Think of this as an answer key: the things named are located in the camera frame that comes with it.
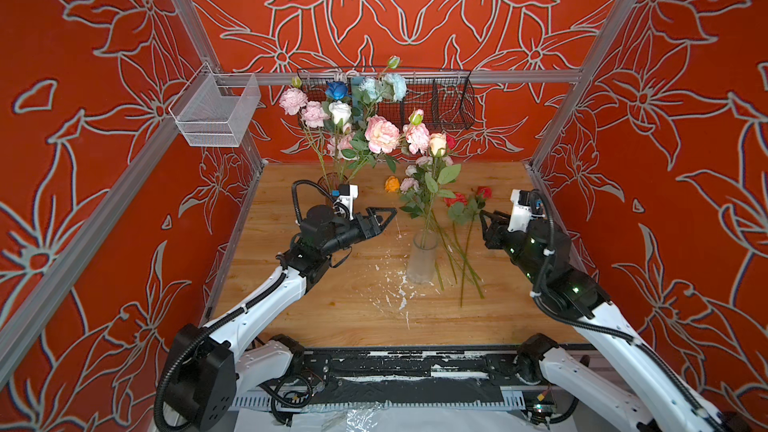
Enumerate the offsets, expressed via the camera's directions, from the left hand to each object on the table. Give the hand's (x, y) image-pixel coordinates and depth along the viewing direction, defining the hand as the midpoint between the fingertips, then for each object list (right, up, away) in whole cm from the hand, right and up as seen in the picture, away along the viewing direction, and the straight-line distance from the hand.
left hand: (390, 215), depth 71 cm
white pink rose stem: (+12, +10, -2) cm, 16 cm away
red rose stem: (+26, -1, +31) cm, 40 cm away
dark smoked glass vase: (-18, +9, +16) cm, 26 cm away
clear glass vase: (+9, -14, +10) cm, 20 cm away
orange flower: (+2, +8, +38) cm, 39 cm away
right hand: (+22, +1, -1) cm, 22 cm away
